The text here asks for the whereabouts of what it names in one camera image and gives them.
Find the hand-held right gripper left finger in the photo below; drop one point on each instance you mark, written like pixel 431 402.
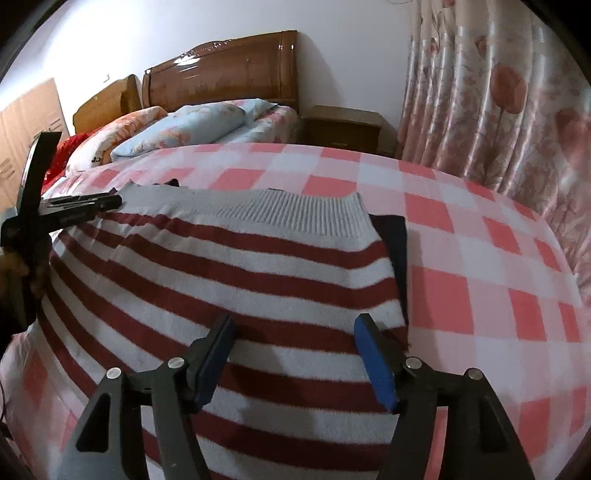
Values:
pixel 214 360

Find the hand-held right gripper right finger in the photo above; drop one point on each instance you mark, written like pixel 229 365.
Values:
pixel 376 364

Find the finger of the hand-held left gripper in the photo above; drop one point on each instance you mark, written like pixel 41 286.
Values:
pixel 78 201
pixel 69 217

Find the red and white striped sweater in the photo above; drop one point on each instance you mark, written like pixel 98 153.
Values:
pixel 231 277

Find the red blanket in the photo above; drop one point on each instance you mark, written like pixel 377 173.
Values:
pixel 64 152

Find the orange floral pillow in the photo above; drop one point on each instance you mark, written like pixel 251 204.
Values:
pixel 115 134

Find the light wooden wardrobe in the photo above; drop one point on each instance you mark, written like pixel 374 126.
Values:
pixel 18 129

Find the small wooden headboard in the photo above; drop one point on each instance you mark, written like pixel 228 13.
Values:
pixel 106 104

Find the pink checked bed cover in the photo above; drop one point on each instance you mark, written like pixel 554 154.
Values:
pixel 461 295

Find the light blue floral pillow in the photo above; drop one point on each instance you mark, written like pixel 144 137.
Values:
pixel 194 122

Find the large wooden headboard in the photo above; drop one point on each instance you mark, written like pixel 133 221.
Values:
pixel 221 74

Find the pink floral bed sheet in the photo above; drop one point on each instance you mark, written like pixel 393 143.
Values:
pixel 277 124

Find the wooden nightstand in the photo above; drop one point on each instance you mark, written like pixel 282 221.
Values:
pixel 341 129

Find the pink floral curtain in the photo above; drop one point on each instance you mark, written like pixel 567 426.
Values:
pixel 498 92

